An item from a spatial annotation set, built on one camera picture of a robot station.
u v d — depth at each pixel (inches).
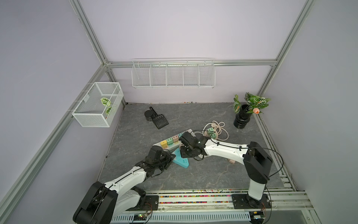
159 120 41.6
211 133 38.2
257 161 18.4
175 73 39.0
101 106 31.7
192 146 25.8
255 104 32.2
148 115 42.7
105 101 31.1
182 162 33.3
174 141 36.2
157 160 27.3
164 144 35.7
